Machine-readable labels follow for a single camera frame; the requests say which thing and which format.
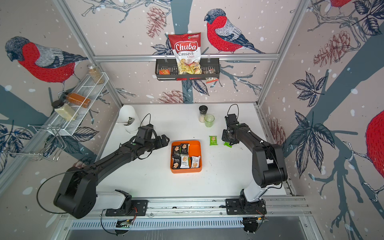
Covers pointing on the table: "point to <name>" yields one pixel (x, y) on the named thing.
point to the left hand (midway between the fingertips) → (166, 138)
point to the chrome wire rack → (47, 142)
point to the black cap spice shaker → (203, 109)
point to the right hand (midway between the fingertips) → (227, 136)
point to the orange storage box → (195, 149)
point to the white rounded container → (128, 118)
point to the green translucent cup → (209, 120)
